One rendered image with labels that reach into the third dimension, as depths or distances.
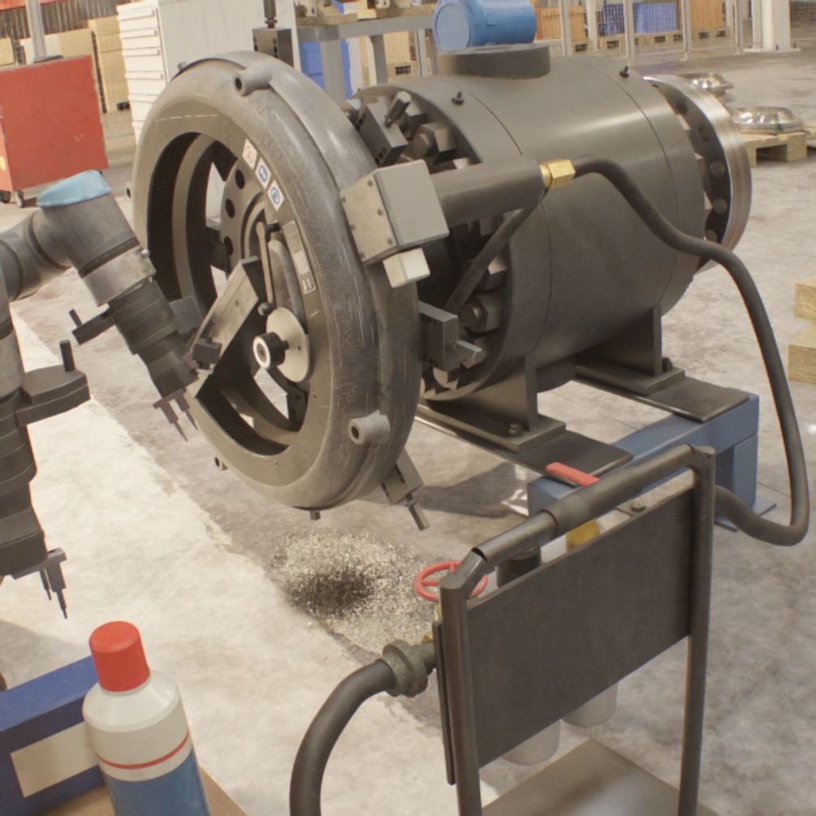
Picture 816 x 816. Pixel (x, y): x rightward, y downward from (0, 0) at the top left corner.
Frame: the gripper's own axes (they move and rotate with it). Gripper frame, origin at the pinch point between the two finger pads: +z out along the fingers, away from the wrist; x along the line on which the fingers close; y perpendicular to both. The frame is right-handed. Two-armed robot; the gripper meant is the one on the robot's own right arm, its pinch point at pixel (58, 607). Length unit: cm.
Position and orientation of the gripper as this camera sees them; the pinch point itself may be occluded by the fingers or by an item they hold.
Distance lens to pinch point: 93.9
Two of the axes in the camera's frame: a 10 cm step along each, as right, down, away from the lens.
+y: -8.0, 2.9, -5.3
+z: 1.0, 9.3, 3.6
